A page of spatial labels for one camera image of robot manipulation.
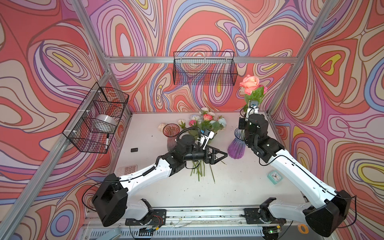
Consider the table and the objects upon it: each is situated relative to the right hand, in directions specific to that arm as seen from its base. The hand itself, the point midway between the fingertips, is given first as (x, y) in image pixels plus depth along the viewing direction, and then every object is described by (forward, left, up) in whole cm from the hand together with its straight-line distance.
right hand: (249, 115), depth 73 cm
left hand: (-18, +14, -7) cm, 24 cm away
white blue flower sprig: (+18, +18, -26) cm, 36 cm away
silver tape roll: (+1, +71, -1) cm, 71 cm away
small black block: (+2, +68, -32) cm, 76 cm away
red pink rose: (+22, +17, -24) cm, 36 cm away
